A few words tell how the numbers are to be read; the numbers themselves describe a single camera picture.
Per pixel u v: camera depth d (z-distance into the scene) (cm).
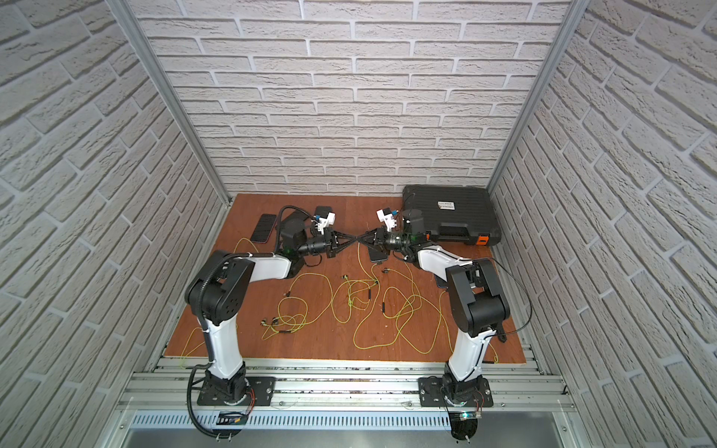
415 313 88
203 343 81
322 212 113
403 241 79
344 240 86
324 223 87
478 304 49
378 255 104
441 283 94
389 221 85
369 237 85
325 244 82
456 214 106
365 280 95
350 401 73
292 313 88
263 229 111
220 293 52
